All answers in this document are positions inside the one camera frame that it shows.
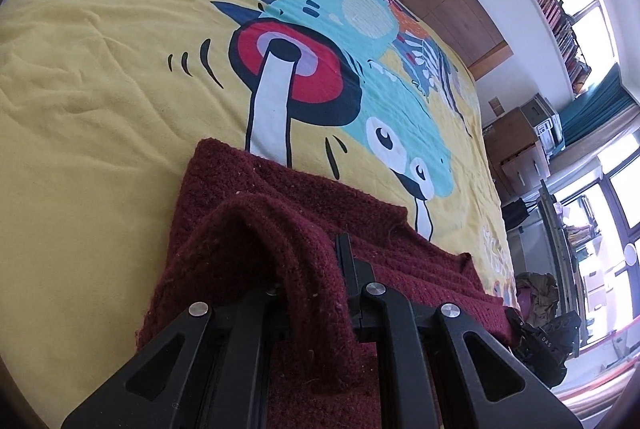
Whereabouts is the yellow printed duvet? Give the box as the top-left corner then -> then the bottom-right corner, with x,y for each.
0,0 -> 516,429

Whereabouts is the teal curtain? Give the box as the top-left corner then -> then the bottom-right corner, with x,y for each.
560,64 -> 640,150

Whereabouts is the glass-topped desk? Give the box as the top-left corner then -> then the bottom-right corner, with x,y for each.
537,181 -> 587,325

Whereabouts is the olive jacket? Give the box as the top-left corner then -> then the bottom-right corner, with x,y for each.
515,271 -> 565,326

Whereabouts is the black tote bag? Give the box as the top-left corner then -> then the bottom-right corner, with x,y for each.
501,198 -> 532,231

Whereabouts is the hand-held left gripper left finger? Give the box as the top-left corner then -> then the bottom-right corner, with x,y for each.
62,288 -> 292,429

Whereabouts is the burgundy knit sweater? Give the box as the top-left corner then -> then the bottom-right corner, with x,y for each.
135,137 -> 521,429

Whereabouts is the black backpack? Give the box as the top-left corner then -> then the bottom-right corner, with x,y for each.
505,308 -> 582,387

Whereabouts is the white printer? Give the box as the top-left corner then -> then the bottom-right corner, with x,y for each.
520,93 -> 564,154

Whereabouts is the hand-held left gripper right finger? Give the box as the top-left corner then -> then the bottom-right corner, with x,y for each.
335,233 -> 584,429

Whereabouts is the wooden dresser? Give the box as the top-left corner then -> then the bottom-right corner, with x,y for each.
482,106 -> 551,197

